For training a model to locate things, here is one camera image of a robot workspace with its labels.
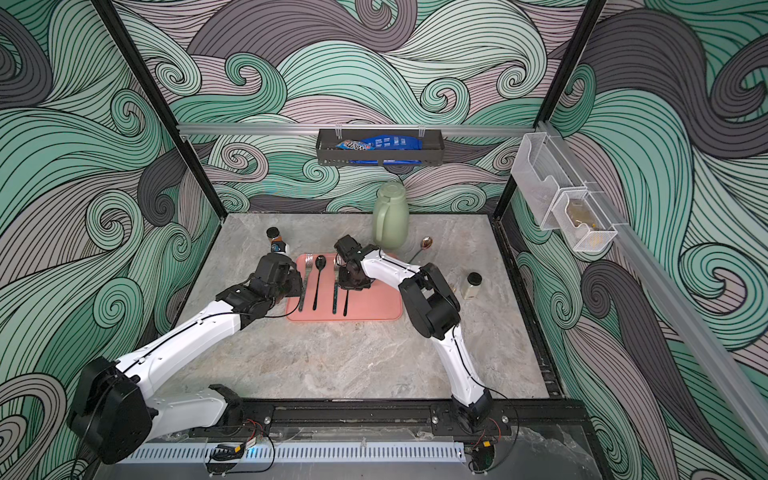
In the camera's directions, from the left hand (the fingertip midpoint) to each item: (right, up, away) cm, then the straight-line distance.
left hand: (298, 271), depth 83 cm
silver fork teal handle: (+9, -10, +12) cm, 18 cm away
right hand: (+14, -6, +16) cm, 22 cm away
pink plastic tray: (+5, -11, +12) cm, 17 cm away
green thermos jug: (+27, +16, +12) cm, 34 cm away
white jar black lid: (+52, -6, +7) cm, 53 cm away
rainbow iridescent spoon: (+41, +7, +27) cm, 49 cm away
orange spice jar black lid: (-2, +8, -11) cm, 14 cm away
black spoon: (+2, +1, +20) cm, 20 cm away
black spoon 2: (+13, -12, +11) cm, 21 cm away
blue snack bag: (+26, +40, +9) cm, 48 cm away
